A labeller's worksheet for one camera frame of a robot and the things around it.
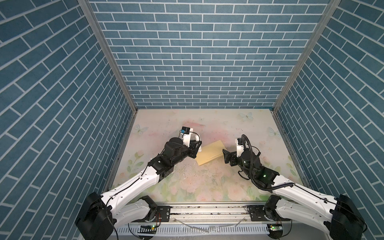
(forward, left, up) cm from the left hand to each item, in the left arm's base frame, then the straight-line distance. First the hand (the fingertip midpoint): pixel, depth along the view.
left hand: (200, 142), depth 76 cm
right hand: (0, -15, -5) cm, 16 cm away
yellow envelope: (+6, -7, -22) cm, 24 cm away
